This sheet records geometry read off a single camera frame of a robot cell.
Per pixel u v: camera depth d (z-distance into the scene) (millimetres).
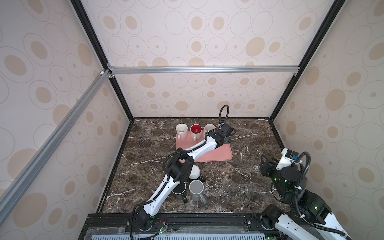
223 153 973
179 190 652
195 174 802
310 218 442
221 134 782
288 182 462
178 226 729
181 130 1027
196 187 749
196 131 1056
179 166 622
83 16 698
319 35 768
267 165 582
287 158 547
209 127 1027
